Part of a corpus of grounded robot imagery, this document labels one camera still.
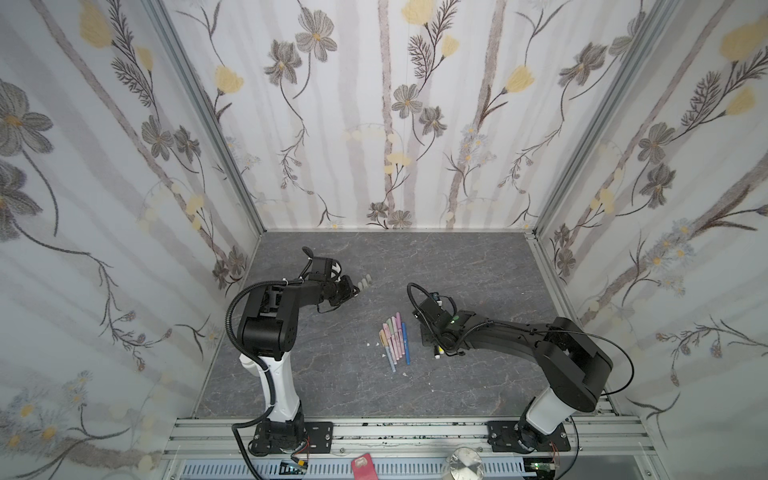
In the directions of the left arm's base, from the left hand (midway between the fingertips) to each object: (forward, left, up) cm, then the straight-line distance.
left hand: (355, 281), depth 101 cm
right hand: (-17, -22, +2) cm, 28 cm away
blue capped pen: (-22, -16, -3) cm, 27 cm away
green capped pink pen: (-20, -12, -2) cm, 24 cm away
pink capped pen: (-20, -14, -2) cm, 24 cm away
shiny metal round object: (-53, -25, +14) cm, 60 cm away
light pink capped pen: (-20, -11, -2) cm, 23 cm away
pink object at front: (-53, -4, -2) cm, 53 cm away
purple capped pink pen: (-16, -15, -1) cm, 21 cm away
